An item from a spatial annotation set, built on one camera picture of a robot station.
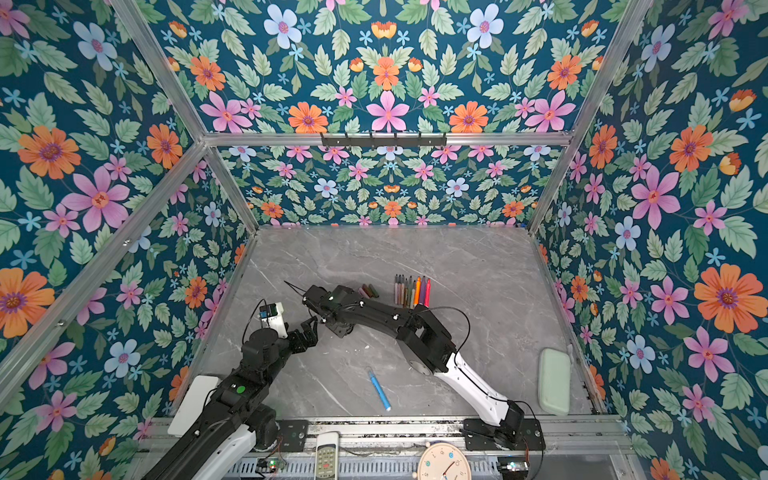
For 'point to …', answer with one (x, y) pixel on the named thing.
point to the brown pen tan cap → (406, 293)
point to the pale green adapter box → (554, 381)
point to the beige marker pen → (412, 300)
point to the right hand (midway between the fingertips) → (348, 318)
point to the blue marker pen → (380, 389)
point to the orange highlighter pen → (417, 291)
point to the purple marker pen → (422, 290)
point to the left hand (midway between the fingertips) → (307, 316)
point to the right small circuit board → (513, 467)
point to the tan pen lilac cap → (403, 289)
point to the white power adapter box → (192, 404)
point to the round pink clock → (444, 461)
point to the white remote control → (327, 455)
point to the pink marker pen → (427, 293)
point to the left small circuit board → (276, 465)
